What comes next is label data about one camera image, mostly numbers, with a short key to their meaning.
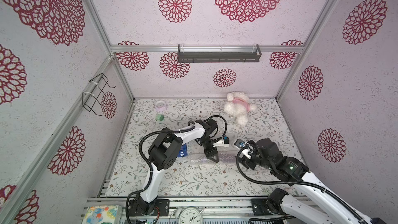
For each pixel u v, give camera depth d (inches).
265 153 21.9
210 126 30.5
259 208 28.6
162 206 28.9
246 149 23.9
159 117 42.0
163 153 21.1
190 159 35.6
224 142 31.5
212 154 31.3
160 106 44.5
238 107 40.6
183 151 34.2
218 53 36.6
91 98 29.7
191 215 27.0
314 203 18.5
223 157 33.5
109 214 26.6
